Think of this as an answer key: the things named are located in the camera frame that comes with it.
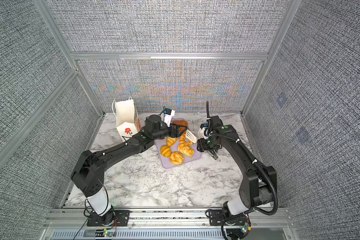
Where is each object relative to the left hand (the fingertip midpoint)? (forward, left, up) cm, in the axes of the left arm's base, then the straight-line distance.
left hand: (184, 127), depth 81 cm
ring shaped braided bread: (+7, 0, -22) cm, 23 cm away
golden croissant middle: (+6, +8, -21) cm, 23 cm away
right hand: (-6, -11, -10) cm, 16 cm away
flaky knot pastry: (-8, +5, -20) cm, 22 cm away
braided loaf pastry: (-2, -1, -20) cm, 20 cm away
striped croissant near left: (-3, +11, -19) cm, 22 cm away
